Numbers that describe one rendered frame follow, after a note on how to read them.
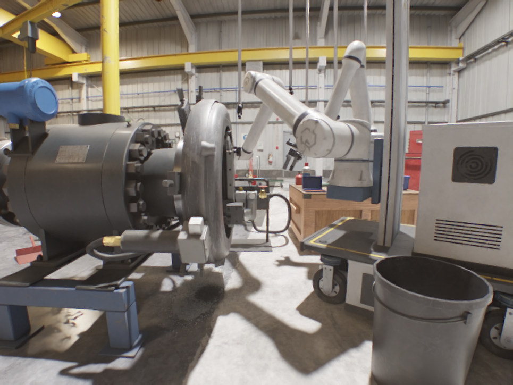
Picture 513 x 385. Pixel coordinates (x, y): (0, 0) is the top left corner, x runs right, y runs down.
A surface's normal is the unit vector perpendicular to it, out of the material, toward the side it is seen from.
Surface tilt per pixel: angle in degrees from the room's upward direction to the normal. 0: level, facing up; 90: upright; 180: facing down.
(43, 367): 0
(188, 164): 75
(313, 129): 89
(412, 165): 90
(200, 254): 112
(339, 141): 98
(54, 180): 84
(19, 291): 90
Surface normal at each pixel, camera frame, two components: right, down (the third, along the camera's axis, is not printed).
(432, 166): -0.61, 0.10
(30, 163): 0.00, -0.25
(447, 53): -0.11, 0.12
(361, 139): 0.52, 0.08
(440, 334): -0.43, 0.16
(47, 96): 1.00, 0.00
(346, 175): -0.47, -0.27
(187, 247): 0.00, 0.49
